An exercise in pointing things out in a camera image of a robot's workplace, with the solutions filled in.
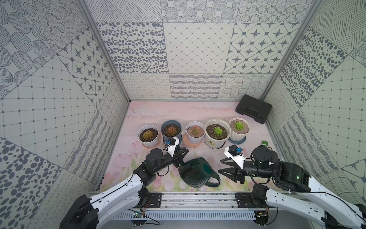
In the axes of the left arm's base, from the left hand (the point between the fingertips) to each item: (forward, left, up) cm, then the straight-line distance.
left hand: (186, 147), depth 74 cm
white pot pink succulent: (+14, -5, -7) cm, 16 cm away
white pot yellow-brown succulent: (+11, +25, -7) cm, 28 cm away
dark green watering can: (-11, -5, -5) cm, 14 cm away
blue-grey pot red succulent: (+17, +11, -8) cm, 21 cm away
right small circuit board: (-28, -39, -22) cm, 53 cm away
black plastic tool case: (+42, -52, -14) cm, 68 cm away
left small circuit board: (-28, +24, -20) cm, 42 cm away
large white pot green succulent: (+15, -18, -7) cm, 24 cm away
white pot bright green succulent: (+18, -34, -7) cm, 39 cm away
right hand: (-12, -16, +6) cm, 21 cm away
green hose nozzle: (+12, -52, -17) cm, 56 cm away
